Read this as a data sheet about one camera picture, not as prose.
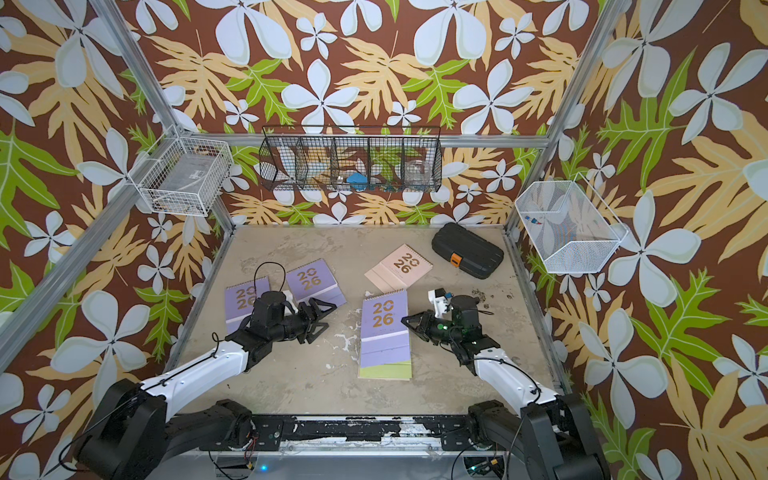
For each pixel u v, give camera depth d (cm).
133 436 40
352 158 98
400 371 84
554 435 41
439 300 79
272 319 66
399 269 107
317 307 76
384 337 82
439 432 75
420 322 77
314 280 103
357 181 94
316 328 77
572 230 84
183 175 86
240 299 98
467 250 106
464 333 67
